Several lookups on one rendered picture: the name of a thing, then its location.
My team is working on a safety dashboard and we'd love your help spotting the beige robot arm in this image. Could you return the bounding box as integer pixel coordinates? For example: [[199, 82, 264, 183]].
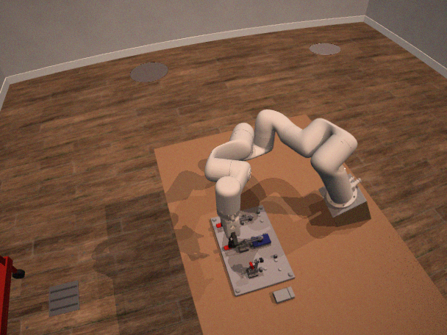
[[204, 109, 361, 222]]

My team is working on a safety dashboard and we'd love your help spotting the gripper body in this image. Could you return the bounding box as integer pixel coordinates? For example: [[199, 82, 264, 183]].
[[218, 215, 240, 239]]

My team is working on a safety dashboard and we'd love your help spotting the black toggle clamp with red handle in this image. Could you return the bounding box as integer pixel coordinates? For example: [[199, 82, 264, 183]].
[[246, 258, 263, 278]]

